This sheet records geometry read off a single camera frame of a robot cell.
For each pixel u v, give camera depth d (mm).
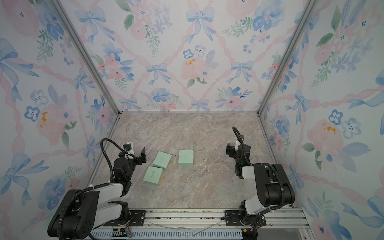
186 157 925
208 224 732
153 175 854
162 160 919
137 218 732
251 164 640
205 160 949
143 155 815
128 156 743
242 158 713
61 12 703
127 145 745
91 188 496
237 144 835
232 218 732
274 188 454
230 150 858
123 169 664
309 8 692
